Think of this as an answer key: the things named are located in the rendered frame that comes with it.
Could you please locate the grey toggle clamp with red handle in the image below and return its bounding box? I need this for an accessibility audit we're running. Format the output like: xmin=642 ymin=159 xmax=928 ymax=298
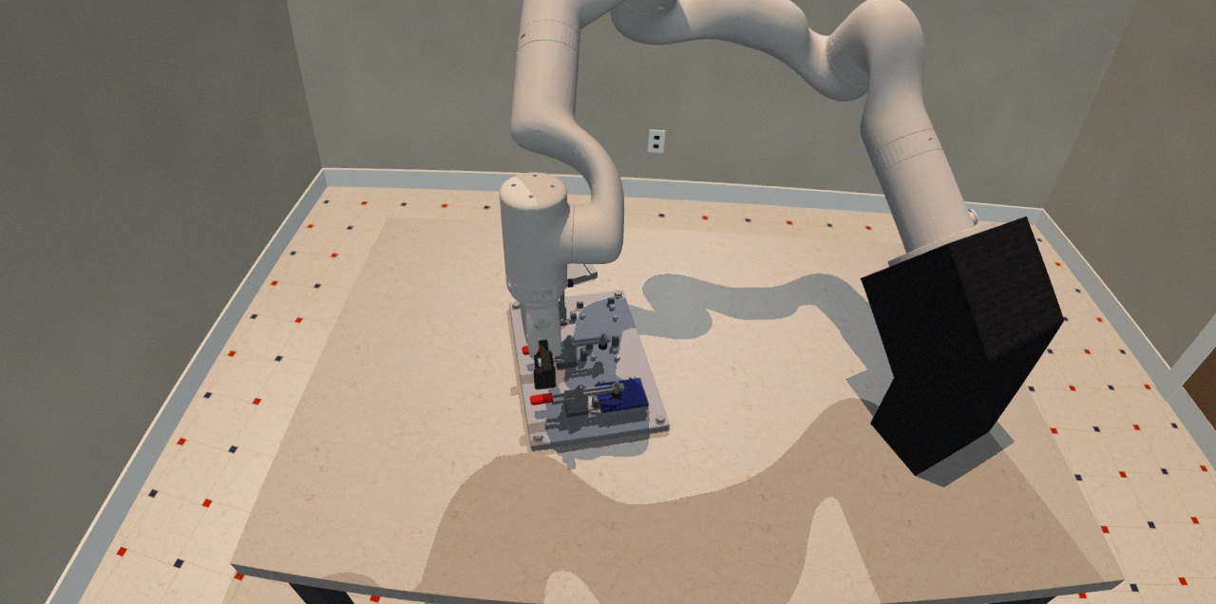
xmin=530 ymin=382 xmax=624 ymax=417
xmin=522 ymin=332 xmax=610 ymax=369
xmin=559 ymin=278 xmax=573 ymax=326

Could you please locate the blue flat rectangular block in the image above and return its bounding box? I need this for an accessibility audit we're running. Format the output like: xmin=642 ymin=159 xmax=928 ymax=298
xmin=597 ymin=378 xmax=649 ymax=416

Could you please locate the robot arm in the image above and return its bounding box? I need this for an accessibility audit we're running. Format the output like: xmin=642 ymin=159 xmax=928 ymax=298
xmin=500 ymin=0 xmax=997 ymax=301

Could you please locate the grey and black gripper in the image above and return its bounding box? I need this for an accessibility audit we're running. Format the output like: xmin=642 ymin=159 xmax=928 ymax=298
xmin=512 ymin=294 xmax=562 ymax=389

